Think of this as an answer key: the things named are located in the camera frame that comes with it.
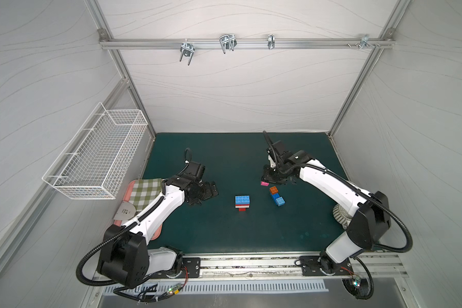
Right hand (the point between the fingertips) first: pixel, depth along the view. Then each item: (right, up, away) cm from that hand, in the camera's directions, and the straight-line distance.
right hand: (263, 178), depth 83 cm
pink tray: (-66, -11, +10) cm, 67 cm away
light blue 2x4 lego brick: (-9, -10, 0) cm, 13 cm away
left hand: (-23, -8, +1) cm, 25 cm away
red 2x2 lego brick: (-9, -15, +5) cm, 19 cm away
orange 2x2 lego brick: (+6, -7, +10) cm, 14 cm away
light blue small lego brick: (+9, -12, +6) cm, 16 cm away
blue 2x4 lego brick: (+7, -11, +8) cm, 15 cm away
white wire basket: (-64, +7, -15) cm, 66 cm away
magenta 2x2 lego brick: (0, -2, -2) cm, 3 cm away
